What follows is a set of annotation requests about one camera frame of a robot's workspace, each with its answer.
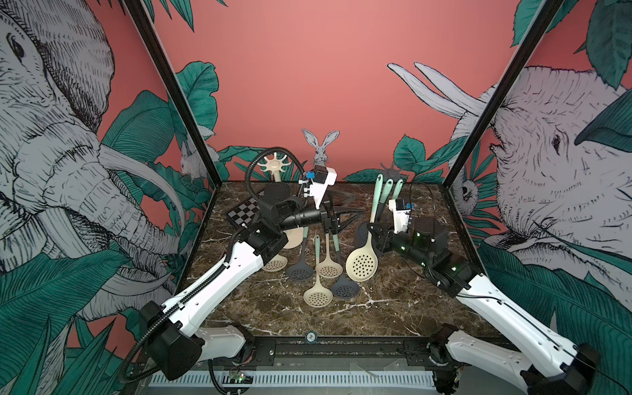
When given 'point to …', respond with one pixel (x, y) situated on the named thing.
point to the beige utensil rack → (293, 237)
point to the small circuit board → (239, 378)
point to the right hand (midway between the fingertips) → (366, 222)
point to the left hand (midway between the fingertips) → (359, 204)
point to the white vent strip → (348, 378)
